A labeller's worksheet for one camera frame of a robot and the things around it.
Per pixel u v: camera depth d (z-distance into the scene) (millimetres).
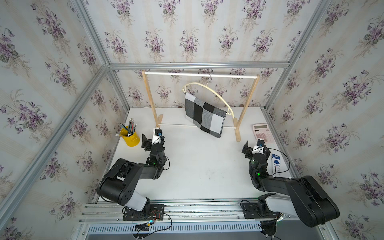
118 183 448
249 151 774
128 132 939
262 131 1039
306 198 425
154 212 730
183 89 930
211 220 715
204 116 936
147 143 757
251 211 729
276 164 886
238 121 995
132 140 925
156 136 734
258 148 717
